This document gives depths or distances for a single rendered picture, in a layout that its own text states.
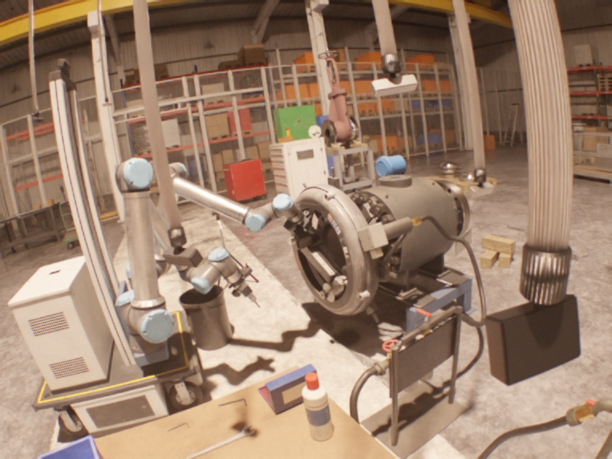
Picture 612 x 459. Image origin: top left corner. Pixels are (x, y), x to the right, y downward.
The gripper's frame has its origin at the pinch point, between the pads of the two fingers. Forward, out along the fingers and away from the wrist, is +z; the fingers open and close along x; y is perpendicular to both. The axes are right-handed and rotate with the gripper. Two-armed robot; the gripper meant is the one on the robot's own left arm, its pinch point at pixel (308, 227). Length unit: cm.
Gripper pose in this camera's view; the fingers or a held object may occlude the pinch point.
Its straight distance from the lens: 199.5
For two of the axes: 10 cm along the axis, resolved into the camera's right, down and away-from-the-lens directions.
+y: 6.3, -7.7, 0.5
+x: -6.6, -5.0, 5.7
